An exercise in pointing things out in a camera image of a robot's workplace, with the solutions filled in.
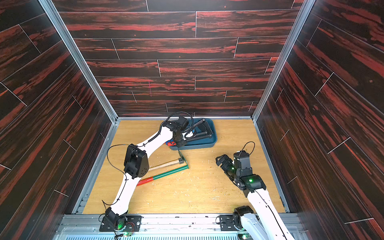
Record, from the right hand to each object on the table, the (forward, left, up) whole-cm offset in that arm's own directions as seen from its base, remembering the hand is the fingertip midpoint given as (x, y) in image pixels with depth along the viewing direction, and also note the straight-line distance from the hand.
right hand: (223, 161), depth 80 cm
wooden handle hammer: (+5, +25, -12) cm, 28 cm away
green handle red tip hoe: (-6, +40, -13) cm, 42 cm away
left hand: (+19, +24, -8) cm, 32 cm away
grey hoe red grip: (+27, +8, -10) cm, 30 cm away
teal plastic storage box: (+22, +7, -13) cm, 26 cm away
